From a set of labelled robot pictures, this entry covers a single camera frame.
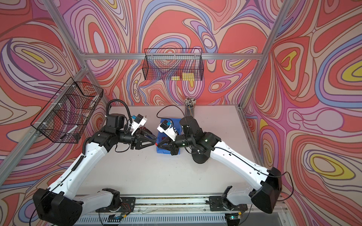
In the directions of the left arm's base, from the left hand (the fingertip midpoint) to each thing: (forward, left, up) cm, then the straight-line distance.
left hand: (154, 142), depth 64 cm
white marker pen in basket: (+10, +45, -4) cm, 47 cm away
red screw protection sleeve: (-1, -1, +1) cm, 2 cm away
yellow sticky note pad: (+47, -17, +5) cm, 50 cm away
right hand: (-2, -3, -2) cm, 4 cm away
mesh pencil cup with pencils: (+39, -18, -12) cm, 45 cm away
